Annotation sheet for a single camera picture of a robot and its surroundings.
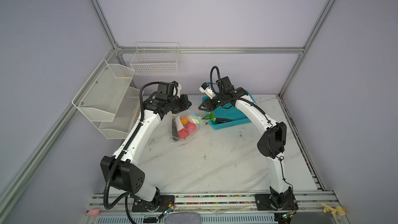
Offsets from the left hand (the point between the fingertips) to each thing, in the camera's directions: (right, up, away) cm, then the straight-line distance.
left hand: (191, 104), depth 76 cm
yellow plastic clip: (+69, -49, -6) cm, 85 cm away
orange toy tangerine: (-5, -9, +11) cm, 15 cm away
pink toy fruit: (-1, -13, +12) cm, 18 cm away
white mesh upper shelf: (-47, +3, +2) cm, 47 cm away
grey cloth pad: (-3, -51, -9) cm, 52 cm away
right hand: (+4, -1, +8) cm, 9 cm away
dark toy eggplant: (-10, -17, +11) cm, 23 cm away
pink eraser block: (-45, -50, -6) cm, 68 cm away
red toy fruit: (-5, -16, +7) cm, 18 cm away
